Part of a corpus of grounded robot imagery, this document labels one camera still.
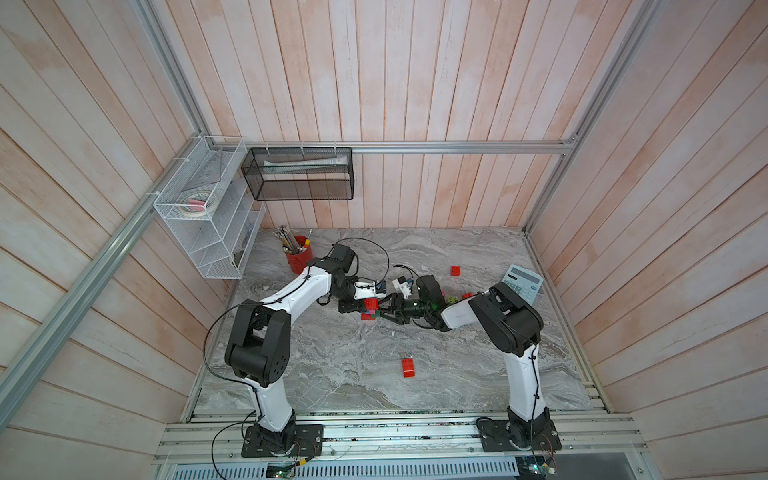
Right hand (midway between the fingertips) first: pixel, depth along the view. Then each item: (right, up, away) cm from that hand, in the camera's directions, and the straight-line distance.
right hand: (376, 311), depth 94 cm
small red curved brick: (-4, -2, +1) cm, 4 cm away
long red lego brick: (+9, -15, -9) cm, 20 cm away
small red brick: (+29, +12, +14) cm, 34 cm away
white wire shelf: (-41, +21, -17) cm, 49 cm away
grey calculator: (+52, +9, +8) cm, 53 cm away
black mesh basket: (-28, +47, +10) cm, 56 cm away
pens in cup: (-30, +23, +4) cm, 38 cm away
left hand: (-5, +3, -3) cm, 7 cm away
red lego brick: (-2, +3, -6) cm, 7 cm away
